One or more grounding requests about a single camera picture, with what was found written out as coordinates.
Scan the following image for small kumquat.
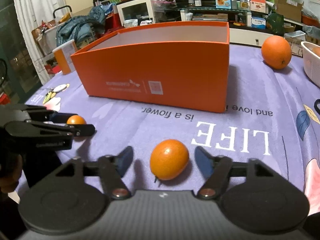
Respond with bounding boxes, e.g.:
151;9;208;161
66;115;87;125

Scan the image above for person left hand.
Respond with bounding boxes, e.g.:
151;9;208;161
1;155;22;193

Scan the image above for orange white canister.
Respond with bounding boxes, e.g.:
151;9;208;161
53;39;78;75

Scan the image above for purple floral tablecloth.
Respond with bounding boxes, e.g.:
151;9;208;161
28;45;319;214

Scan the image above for blue jacket on chair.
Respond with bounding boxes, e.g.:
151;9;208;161
56;7;106;47

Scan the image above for orange cardboard box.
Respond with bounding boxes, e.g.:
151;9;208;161
71;21;229;113

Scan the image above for large orange on table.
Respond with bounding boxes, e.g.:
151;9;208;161
261;35;292;70

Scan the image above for white microwave oven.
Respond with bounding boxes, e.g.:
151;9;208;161
117;0;156;26

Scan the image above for white fruit basket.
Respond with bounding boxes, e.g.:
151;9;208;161
301;41;320;87

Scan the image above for key ring with tags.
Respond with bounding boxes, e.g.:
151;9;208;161
42;83;70;105

